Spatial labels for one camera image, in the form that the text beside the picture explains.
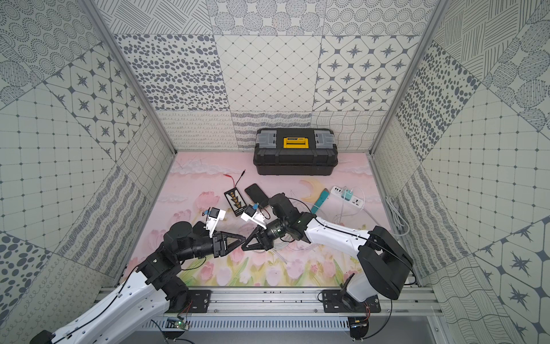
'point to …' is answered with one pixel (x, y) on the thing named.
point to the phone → (257, 196)
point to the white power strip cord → (399, 218)
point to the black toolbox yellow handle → (295, 151)
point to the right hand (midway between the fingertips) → (246, 247)
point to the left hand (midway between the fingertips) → (241, 231)
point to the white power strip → (336, 191)
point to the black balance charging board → (235, 201)
